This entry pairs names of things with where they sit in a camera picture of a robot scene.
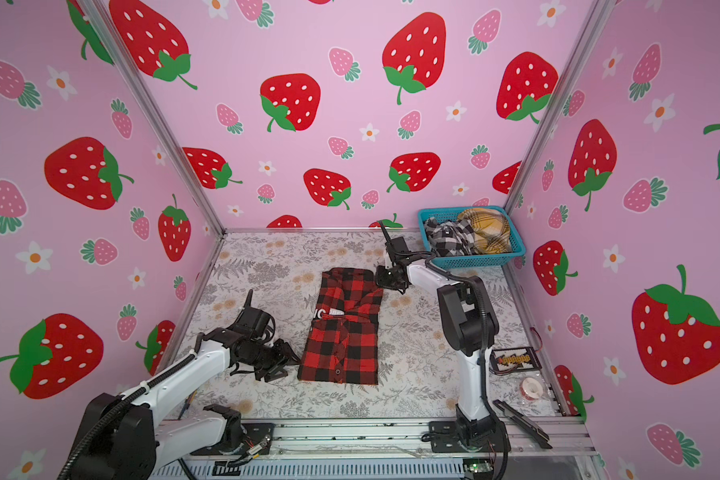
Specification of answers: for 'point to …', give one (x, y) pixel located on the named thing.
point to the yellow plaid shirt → (491, 230)
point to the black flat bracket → (528, 426)
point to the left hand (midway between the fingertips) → (297, 364)
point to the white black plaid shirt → (450, 238)
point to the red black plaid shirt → (342, 340)
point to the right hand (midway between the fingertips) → (377, 280)
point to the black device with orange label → (514, 359)
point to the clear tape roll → (531, 389)
